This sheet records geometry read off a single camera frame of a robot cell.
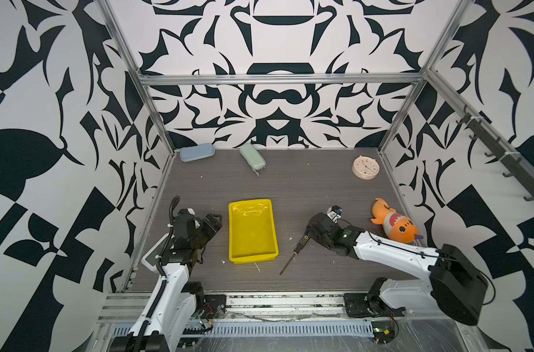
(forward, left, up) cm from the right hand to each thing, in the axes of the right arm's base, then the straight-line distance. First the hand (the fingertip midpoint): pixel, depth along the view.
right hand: (309, 227), depth 87 cm
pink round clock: (+33, -33, -4) cm, 47 cm away
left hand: (+2, +36, +4) cm, 37 cm away
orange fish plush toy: (-1, -33, +3) cm, 33 cm away
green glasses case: (+40, +23, -3) cm, 46 cm away
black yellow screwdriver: (-3, +1, -3) cm, 4 cm away
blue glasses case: (+44, +53, -2) cm, 69 cm away
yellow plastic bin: (0, +23, -4) cm, 23 cm away
